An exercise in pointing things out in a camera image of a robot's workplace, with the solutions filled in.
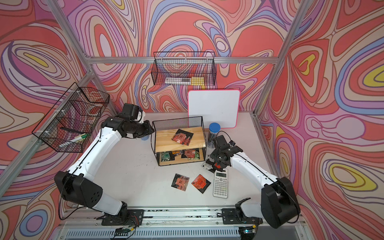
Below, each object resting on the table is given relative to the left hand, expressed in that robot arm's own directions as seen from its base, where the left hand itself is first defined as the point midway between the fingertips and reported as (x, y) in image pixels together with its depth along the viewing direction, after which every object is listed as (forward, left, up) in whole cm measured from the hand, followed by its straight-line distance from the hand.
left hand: (154, 130), depth 80 cm
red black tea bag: (-20, -25, -23) cm, 40 cm away
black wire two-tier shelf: (+5, -4, -7) cm, 9 cm away
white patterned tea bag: (-10, -29, -22) cm, 38 cm away
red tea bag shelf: (-2, -19, -21) cm, 28 cm away
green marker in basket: (-7, +33, +4) cm, 34 cm away
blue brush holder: (-7, +3, +3) cm, 8 cm away
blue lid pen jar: (+5, -33, -5) cm, 34 cm away
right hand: (-10, -34, -16) cm, 39 cm away
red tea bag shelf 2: (0, -15, -6) cm, 16 cm away
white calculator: (-20, -37, -23) cm, 48 cm away
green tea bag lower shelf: (-4, -3, -22) cm, 22 cm away
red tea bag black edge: (-20, -14, -23) cm, 33 cm away
